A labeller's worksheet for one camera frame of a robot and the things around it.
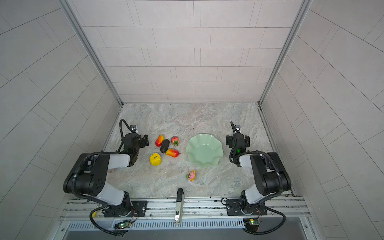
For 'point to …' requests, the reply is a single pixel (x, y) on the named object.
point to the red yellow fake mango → (158, 142)
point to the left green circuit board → (122, 225)
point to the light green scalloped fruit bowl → (204, 150)
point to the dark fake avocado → (164, 145)
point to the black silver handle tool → (180, 195)
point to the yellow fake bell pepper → (155, 159)
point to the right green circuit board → (254, 221)
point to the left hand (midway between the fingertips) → (141, 132)
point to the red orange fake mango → (172, 153)
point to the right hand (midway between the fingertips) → (237, 134)
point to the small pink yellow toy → (191, 176)
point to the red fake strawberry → (175, 140)
